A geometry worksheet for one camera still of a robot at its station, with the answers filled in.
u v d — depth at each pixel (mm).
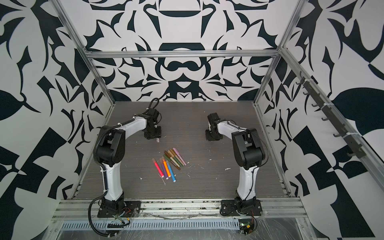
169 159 899
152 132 888
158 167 870
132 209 736
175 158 912
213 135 884
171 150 937
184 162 891
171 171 855
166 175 847
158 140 986
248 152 526
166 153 934
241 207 665
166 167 869
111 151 541
